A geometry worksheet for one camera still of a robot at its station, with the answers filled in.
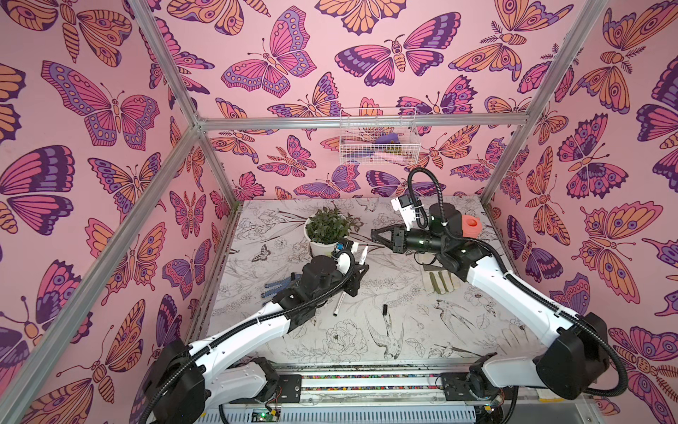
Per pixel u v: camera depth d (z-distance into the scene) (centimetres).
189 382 39
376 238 71
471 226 97
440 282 94
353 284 67
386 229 69
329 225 90
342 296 66
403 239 64
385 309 88
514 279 49
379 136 96
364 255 72
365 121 94
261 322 50
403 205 66
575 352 39
